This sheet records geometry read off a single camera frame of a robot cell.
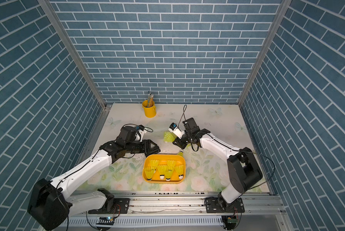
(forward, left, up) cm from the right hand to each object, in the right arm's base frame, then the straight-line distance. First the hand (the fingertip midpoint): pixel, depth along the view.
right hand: (176, 140), depth 88 cm
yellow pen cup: (+27, +23, -1) cm, 35 cm away
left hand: (-8, +10, +5) cm, 14 cm away
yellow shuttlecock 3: (-17, +15, -9) cm, 24 cm away
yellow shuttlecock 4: (-13, +13, -6) cm, 19 cm away
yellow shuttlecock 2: (-4, -3, -9) cm, 10 cm away
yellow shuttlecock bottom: (-16, +7, -6) cm, 19 cm away
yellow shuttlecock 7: (-16, -3, -6) cm, 17 cm away
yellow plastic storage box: (-8, +8, -9) cm, 15 cm away
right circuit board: (-37, -31, -12) cm, 50 cm away
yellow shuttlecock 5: (-12, +2, -6) cm, 14 cm away
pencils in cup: (+32, +23, +6) cm, 39 cm away
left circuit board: (-42, +32, -14) cm, 54 cm away
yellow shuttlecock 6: (-17, +4, -9) cm, 20 cm away
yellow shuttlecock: (-2, +4, +6) cm, 7 cm away
